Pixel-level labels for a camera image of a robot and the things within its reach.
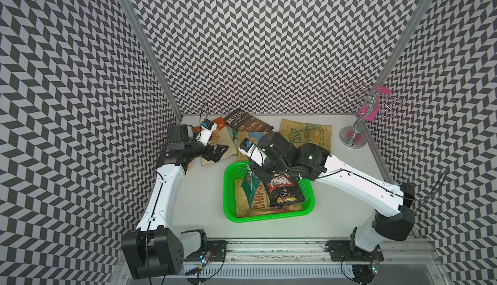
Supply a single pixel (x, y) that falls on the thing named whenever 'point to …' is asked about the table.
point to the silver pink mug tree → (356, 136)
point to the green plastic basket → (235, 170)
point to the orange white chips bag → (220, 136)
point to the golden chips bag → (260, 204)
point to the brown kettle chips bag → (240, 120)
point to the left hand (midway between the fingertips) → (217, 143)
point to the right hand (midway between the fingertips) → (257, 167)
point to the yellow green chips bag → (300, 133)
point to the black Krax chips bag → (284, 189)
